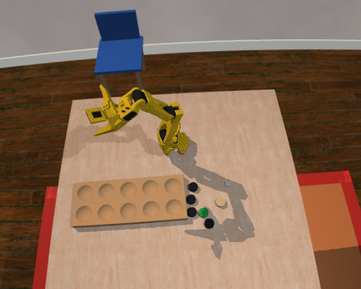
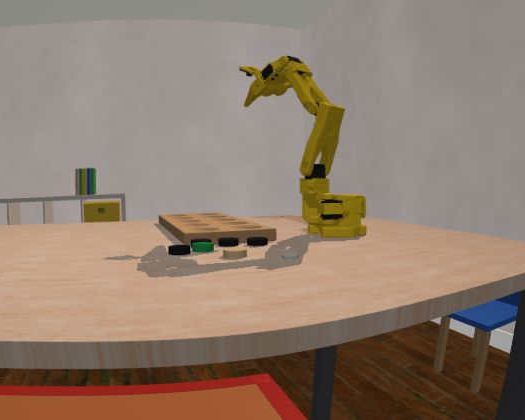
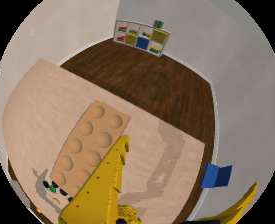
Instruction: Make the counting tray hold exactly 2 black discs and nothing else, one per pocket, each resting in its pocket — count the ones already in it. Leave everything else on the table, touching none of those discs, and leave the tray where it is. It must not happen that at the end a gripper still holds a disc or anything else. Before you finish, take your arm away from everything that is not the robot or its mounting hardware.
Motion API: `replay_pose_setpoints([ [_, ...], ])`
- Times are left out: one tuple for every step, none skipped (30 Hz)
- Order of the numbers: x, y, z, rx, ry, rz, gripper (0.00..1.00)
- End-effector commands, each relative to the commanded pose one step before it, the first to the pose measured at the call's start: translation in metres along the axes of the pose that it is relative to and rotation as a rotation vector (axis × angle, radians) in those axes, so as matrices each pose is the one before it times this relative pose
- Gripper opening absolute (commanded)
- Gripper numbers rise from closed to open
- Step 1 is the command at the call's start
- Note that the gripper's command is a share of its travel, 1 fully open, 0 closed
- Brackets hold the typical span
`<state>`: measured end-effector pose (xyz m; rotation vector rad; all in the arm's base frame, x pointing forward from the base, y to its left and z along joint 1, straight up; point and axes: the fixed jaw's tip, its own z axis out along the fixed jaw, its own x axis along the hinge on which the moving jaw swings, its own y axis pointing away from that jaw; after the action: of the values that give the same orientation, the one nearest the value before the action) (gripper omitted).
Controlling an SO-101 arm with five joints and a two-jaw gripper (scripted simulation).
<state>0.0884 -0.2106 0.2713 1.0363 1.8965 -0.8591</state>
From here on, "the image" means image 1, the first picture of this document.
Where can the green disc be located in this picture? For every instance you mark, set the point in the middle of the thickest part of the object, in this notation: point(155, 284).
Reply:
point(203, 212)

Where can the beige disc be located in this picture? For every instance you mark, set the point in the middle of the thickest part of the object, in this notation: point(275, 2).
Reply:
point(220, 202)

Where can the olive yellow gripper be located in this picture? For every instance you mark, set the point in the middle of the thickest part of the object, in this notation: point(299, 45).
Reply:
point(109, 112)

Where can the black disc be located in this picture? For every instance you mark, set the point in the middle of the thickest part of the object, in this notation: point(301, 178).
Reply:
point(191, 212)
point(209, 223)
point(193, 186)
point(191, 199)

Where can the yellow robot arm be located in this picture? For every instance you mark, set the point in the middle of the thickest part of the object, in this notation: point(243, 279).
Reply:
point(170, 138)

